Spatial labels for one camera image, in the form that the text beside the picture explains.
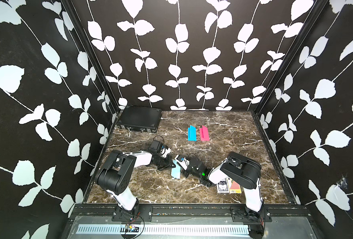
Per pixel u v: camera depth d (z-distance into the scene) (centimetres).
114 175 47
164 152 84
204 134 105
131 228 71
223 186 82
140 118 122
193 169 74
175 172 86
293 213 76
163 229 70
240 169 52
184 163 78
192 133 107
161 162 81
